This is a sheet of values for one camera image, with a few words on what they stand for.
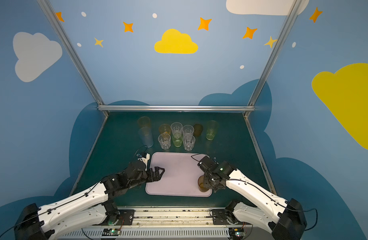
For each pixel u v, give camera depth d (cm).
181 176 93
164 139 102
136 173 59
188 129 106
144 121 102
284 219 40
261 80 100
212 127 101
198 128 104
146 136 97
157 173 70
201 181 84
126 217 76
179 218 76
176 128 108
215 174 54
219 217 75
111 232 70
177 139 104
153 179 69
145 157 73
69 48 82
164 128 102
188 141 102
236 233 71
